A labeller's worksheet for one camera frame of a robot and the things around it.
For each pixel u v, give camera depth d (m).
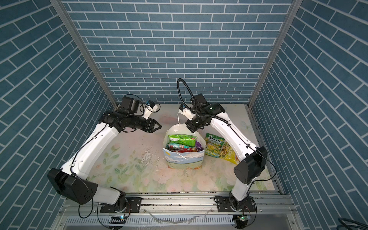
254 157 0.44
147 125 0.65
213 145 0.94
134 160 0.91
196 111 0.58
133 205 0.74
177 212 0.74
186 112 0.70
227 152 0.91
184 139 0.79
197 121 0.65
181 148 0.75
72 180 0.39
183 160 0.73
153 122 0.66
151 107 0.67
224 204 0.74
